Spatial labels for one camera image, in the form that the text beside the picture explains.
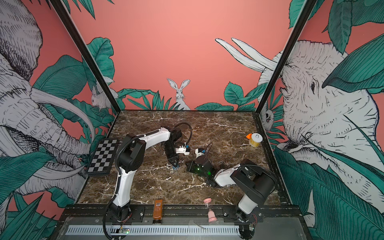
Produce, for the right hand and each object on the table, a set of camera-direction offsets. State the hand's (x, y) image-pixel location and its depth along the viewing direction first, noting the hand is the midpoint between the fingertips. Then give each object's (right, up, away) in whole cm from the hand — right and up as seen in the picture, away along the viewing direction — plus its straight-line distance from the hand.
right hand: (183, 163), depth 86 cm
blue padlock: (-5, -4, +4) cm, 8 cm away
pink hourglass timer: (+16, -23, -13) cm, 31 cm away
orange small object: (+45, +14, +18) cm, 50 cm away
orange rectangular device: (-11, -20, -14) cm, 27 cm away
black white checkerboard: (-50, +1, +4) cm, 50 cm away
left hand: (-5, 0, +5) cm, 7 cm away
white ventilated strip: (-13, -28, -16) cm, 35 cm away
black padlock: (+24, -3, +6) cm, 25 cm away
